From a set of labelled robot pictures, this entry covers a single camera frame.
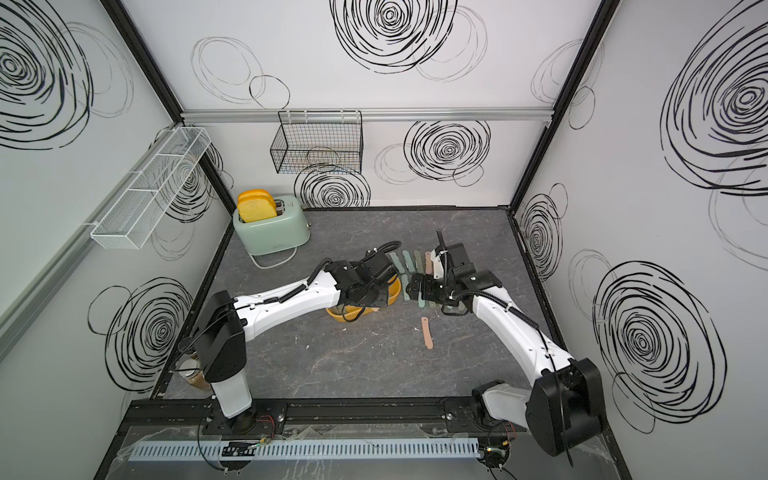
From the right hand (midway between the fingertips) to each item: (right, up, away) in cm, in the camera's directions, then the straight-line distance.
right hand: (421, 292), depth 81 cm
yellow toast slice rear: (-51, +29, +13) cm, 60 cm away
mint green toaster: (-45, +16, +16) cm, 50 cm away
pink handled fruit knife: (+1, +8, -4) cm, 9 cm away
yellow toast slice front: (-51, +24, +12) cm, 58 cm away
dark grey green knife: (+2, +6, +23) cm, 24 cm away
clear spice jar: (-56, -19, -10) cm, 60 cm away
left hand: (-11, -2, +2) cm, 11 cm away
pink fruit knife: (+2, -13, +6) cm, 15 cm away
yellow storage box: (-21, -7, +5) cm, 23 cm away
